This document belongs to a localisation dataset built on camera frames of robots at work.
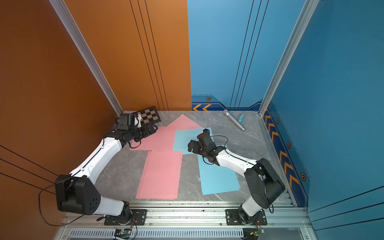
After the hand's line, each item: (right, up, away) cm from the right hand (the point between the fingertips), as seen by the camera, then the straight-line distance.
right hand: (194, 146), depth 89 cm
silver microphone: (+25, +22, +26) cm, 43 cm away
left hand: (-24, +11, -4) cm, 26 cm away
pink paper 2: (-20, -18, -2) cm, 27 cm away
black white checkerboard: (-35, +20, +25) cm, 48 cm away
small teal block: (+34, +18, +19) cm, 43 cm away
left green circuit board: (-34, -40, -18) cm, 56 cm away
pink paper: (-22, +3, +17) cm, 28 cm away
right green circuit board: (+27, -38, -20) cm, 51 cm away
